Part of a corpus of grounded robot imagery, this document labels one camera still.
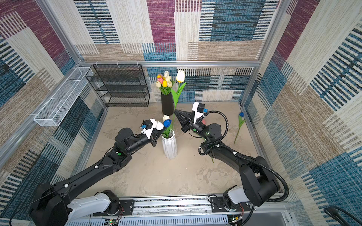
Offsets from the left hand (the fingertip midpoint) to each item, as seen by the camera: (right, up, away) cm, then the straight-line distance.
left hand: (165, 124), depth 70 cm
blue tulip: (+1, 0, -4) cm, 4 cm away
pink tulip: (-5, +27, +20) cm, 34 cm away
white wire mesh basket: (-55, +7, +2) cm, 56 cm away
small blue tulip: (+53, 0, +39) cm, 65 cm away
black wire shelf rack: (-40, +28, +41) cm, 64 cm away
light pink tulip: (0, +28, +19) cm, 33 cm away
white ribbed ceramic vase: (+2, -11, +7) cm, 13 cm away
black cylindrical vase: (-3, +13, +39) cm, 41 cm away
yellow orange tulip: (-7, +31, +24) cm, 40 cm away
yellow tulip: (-3, +25, +20) cm, 32 cm away
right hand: (+4, +6, -4) cm, 8 cm away
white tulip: (-6, +24, +18) cm, 31 cm away
